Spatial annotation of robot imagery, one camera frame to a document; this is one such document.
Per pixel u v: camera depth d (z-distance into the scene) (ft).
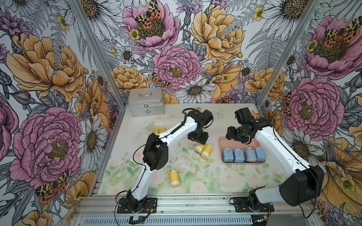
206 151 2.86
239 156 2.77
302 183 1.35
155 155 1.78
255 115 3.57
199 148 2.86
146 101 3.47
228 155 2.79
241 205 2.42
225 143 3.17
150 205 2.42
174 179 2.51
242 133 2.18
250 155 2.77
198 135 2.47
